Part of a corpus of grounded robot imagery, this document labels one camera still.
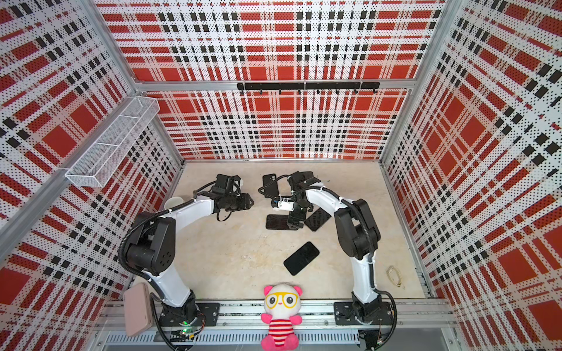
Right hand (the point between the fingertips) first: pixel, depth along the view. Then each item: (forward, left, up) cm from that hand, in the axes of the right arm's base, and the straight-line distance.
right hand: (296, 215), depth 93 cm
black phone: (0, +9, -6) cm, 11 cm away
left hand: (+4, +21, +1) cm, 21 cm away
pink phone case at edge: (-35, +55, -2) cm, 65 cm away
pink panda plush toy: (-34, +5, +2) cm, 34 cm away
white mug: (+6, +55, +2) cm, 55 cm away
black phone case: (+18, +11, -4) cm, 22 cm away
